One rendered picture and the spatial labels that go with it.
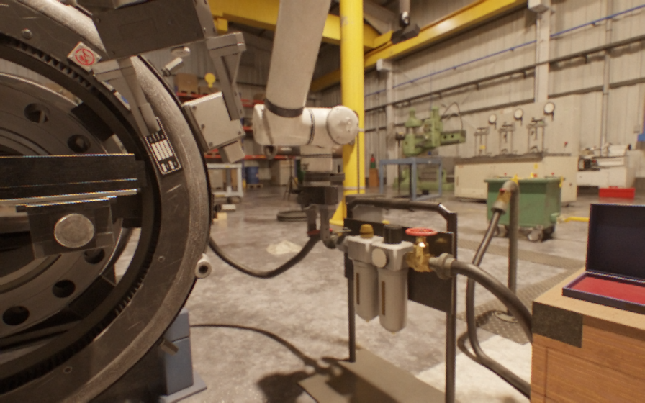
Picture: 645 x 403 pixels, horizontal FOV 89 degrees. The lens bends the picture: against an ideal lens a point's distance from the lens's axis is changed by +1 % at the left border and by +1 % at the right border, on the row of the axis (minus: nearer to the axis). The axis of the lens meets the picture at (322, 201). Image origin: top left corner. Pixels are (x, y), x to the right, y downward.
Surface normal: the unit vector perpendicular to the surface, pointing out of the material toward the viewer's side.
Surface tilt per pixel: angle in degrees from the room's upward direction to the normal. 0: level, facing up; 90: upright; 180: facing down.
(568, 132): 90
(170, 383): 90
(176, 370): 90
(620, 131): 90
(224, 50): 114
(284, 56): 118
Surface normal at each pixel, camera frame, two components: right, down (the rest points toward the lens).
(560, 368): -0.78, 0.07
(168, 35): -0.07, 0.48
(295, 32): -0.14, 0.67
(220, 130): 0.62, 0.05
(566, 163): 0.37, 0.07
